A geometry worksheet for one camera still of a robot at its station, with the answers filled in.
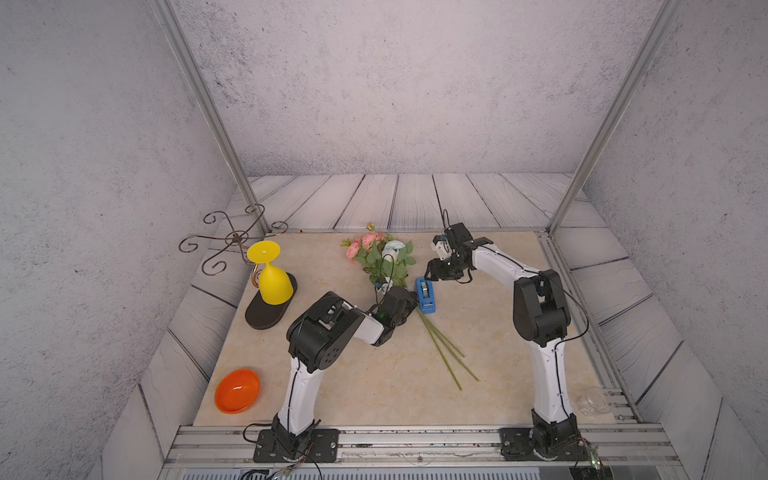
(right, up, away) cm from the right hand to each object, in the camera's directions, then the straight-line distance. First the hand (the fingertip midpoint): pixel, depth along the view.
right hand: (432, 274), depth 100 cm
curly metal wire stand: (-53, +11, -23) cm, 58 cm away
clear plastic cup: (+38, -31, -23) cm, 55 cm away
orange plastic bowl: (-54, -30, -20) cm, 65 cm away
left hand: (-3, -6, -3) cm, 7 cm away
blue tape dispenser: (-2, -7, -3) cm, 8 cm away
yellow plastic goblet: (-43, -2, -23) cm, 49 cm away
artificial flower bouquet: (-16, +5, +1) cm, 17 cm away
